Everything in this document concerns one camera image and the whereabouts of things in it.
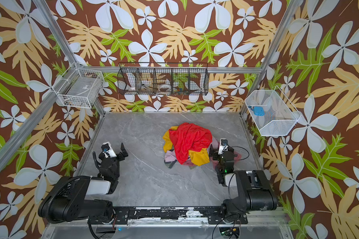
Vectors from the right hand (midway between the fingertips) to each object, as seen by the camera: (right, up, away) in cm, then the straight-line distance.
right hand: (219, 144), depth 91 cm
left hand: (-64, +1, -5) cm, 64 cm away
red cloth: (-20, +5, -7) cm, 22 cm away
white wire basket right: (+28, +19, -8) cm, 35 cm away
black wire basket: (-35, +43, +7) cm, 56 cm away
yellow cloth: (-13, -7, -3) cm, 15 cm away
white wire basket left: (-84, +34, -5) cm, 90 cm away
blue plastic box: (+22, +20, -4) cm, 30 cm away
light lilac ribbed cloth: (-30, -10, +1) cm, 32 cm away
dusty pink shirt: (-3, -10, -2) cm, 11 cm away
